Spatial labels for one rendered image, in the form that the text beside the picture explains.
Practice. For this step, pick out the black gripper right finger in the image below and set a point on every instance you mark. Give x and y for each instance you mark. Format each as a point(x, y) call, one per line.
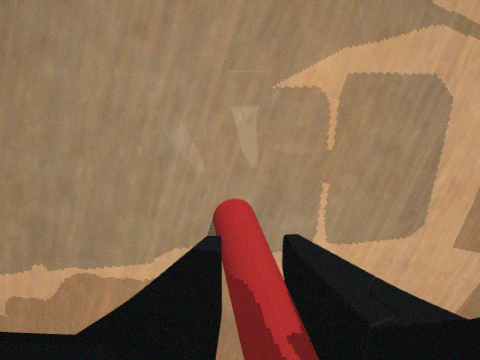
point(350, 314)

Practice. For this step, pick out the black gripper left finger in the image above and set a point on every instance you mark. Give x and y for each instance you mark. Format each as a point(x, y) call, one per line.
point(176, 317)

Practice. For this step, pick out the red peg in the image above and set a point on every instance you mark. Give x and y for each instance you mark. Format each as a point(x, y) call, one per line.
point(268, 325)

